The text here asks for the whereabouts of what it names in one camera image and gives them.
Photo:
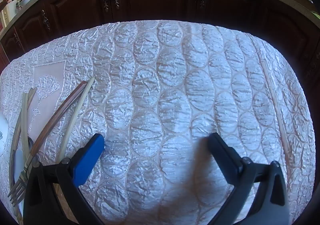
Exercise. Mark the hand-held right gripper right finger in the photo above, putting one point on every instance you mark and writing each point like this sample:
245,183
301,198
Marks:
226,157

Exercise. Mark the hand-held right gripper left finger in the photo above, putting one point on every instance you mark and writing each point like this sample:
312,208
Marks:
87,162

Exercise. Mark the bamboo chopstick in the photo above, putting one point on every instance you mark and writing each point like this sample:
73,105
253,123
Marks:
30,99
77,114
25,119

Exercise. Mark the white ceramic plate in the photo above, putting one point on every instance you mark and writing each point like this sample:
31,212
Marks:
2,134

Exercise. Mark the white quilted tablecloth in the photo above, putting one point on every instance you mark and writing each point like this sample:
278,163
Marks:
162,89

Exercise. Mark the white microwave oven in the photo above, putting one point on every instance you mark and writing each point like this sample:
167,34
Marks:
7,13

